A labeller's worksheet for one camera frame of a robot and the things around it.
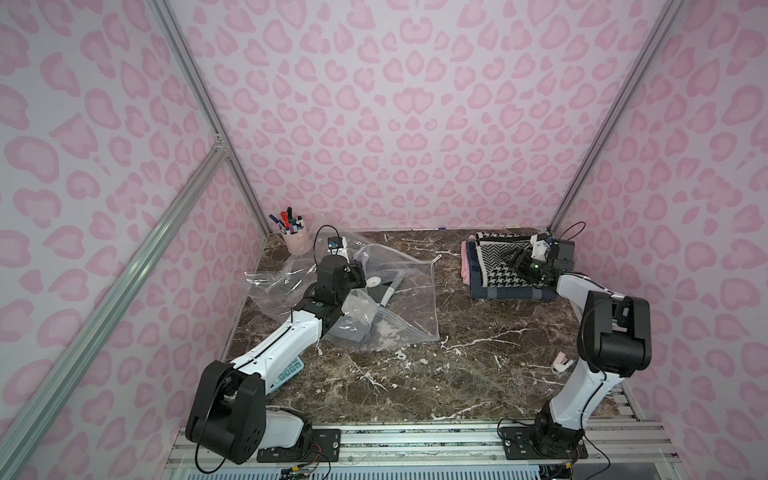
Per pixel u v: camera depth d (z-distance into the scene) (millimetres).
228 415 416
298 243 1070
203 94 817
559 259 768
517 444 724
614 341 506
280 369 489
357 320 840
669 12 692
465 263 1058
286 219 1038
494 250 1005
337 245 719
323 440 739
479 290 979
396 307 979
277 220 1036
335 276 620
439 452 728
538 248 899
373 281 964
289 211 1066
